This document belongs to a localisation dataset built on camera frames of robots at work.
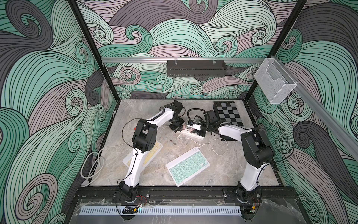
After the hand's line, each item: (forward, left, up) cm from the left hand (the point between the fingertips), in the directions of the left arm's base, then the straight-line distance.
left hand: (183, 127), depth 97 cm
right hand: (-1, -8, 0) cm, 8 cm away
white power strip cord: (-24, +59, -8) cm, 65 cm away
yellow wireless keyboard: (-19, +22, -4) cm, 29 cm away
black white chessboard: (+15, -36, 0) cm, 39 cm away
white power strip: (-3, -3, -2) cm, 5 cm away
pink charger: (-4, -5, +3) cm, 7 cm away
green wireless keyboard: (-26, -2, -4) cm, 26 cm away
